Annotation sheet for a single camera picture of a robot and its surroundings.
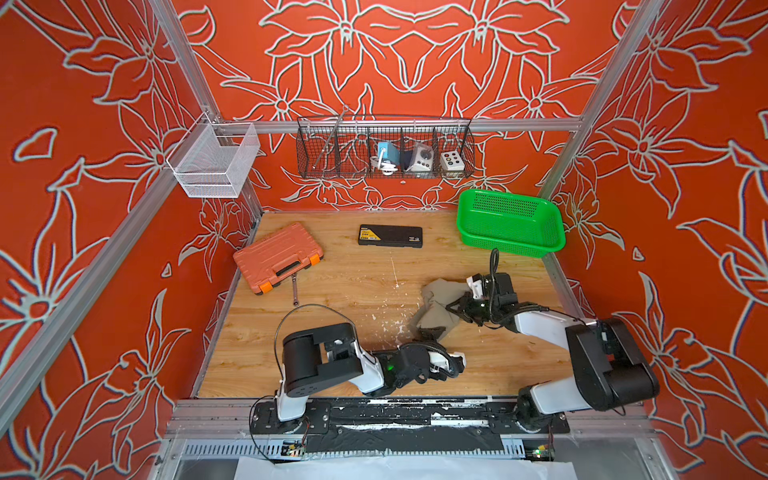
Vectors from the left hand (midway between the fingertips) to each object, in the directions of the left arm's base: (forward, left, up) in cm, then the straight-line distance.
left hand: (447, 339), depth 82 cm
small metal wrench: (+11, +47, -5) cm, 49 cm away
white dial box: (+46, +9, +28) cm, 55 cm away
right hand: (+10, +1, 0) cm, 10 cm away
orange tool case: (+24, +58, 0) cm, 63 cm away
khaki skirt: (+13, +2, +2) cm, 13 cm away
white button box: (+49, -1, +25) cm, 55 cm away
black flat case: (+40, +17, -2) cm, 43 cm away
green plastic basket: (+49, -28, -2) cm, 57 cm away
